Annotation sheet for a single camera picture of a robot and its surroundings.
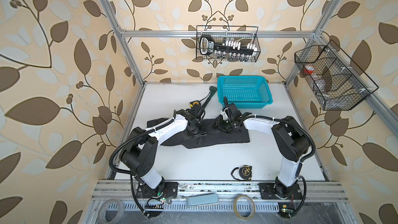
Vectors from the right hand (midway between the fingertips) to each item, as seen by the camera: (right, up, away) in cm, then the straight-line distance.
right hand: (214, 129), depth 92 cm
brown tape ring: (+15, -32, -26) cm, 44 cm away
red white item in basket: (+49, +33, -12) cm, 61 cm away
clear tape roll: (-51, -30, -25) cm, 64 cm away
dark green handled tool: (0, +25, +23) cm, 34 cm away
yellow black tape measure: (-15, +15, +13) cm, 25 cm away
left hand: (-5, -1, -7) cm, 8 cm away
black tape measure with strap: (+15, -19, -15) cm, 28 cm away
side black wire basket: (+59, +28, -16) cm, 67 cm away
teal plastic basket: (+26, +23, +23) cm, 42 cm away
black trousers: (-19, -6, -3) cm, 20 cm away
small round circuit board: (+31, -34, -22) cm, 51 cm away
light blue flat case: (-7, -27, -23) cm, 36 cm away
